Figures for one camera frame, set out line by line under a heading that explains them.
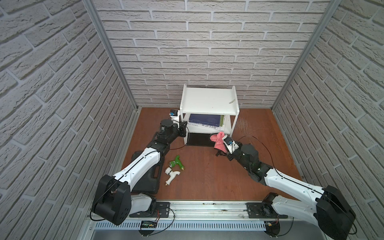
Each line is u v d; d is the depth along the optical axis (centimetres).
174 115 69
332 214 40
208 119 86
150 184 77
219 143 81
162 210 73
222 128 85
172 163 87
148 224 71
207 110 74
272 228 70
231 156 72
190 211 75
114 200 40
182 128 71
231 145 66
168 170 84
